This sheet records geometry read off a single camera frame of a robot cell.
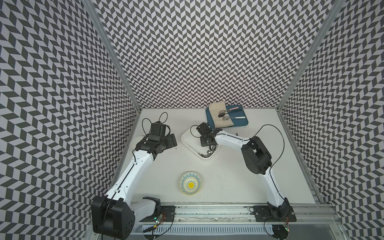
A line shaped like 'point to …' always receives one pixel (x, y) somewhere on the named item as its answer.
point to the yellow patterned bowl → (190, 183)
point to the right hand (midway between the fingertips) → (207, 142)
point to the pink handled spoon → (223, 111)
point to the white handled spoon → (227, 118)
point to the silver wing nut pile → (209, 152)
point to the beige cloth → (214, 108)
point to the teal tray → (236, 114)
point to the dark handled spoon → (222, 114)
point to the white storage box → (191, 139)
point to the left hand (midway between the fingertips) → (169, 141)
